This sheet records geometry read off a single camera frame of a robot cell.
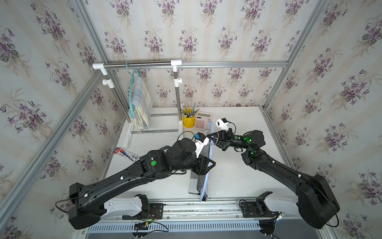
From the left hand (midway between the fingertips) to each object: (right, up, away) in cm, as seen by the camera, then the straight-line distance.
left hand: (214, 166), depth 59 cm
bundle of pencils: (-11, +25, +45) cm, 53 cm away
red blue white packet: (-50, -3, +34) cm, 61 cm away
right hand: (-1, +10, +2) cm, 10 cm away
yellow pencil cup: (-11, +17, +44) cm, 49 cm away
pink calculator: (-2, +20, +51) cm, 55 cm away
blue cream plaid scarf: (-38, +27, +25) cm, 53 cm away
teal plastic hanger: (-40, +26, +17) cm, 51 cm away
